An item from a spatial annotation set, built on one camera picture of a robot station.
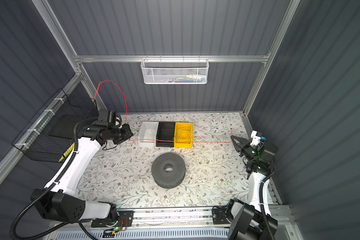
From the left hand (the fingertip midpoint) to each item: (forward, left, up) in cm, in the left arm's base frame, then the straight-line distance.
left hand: (132, 132), depth 78 cm
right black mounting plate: (-37, -43, -23) cm, 62 cm away
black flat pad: (+3, +34, +4) cm, 34 cm away
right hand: (-7, -52, +1) cm, 53 cm away
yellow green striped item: (-12, +27, +2) cm, 30 cm away
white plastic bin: (+20, -3, -23) cm, 31 cm away
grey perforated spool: (-18, -16, -23) cm, 33 cm away
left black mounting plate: (-35, +4, -23) cm, 42 cm away
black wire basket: (-10, +37, +9) cm, 40 cm away
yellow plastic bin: (+15, -28, -23) cm, 40 cm away
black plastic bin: (+20, -16, -25) cm, 36 cm away
